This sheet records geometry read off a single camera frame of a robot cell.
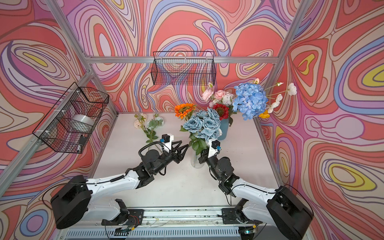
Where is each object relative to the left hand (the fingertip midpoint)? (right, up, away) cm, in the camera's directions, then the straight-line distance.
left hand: (186, 144), depth 73 cm
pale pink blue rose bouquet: (-29, +9, +34) cm, 46 cm away
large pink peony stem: (+13, +27, +9) cm, 31 cm away
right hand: (+7, -1, +4) cm, 8 cm away
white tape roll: (-50, +10, -3) cm, 51 cm away
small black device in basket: (-52, +1, -1) cm, 52 cm away
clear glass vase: (+4, -12, +13) cm, 18 cm away
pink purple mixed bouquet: (+20, +21, +8) cm, 30 cm away
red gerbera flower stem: (+19, +17, +5) cm, 26 cm away
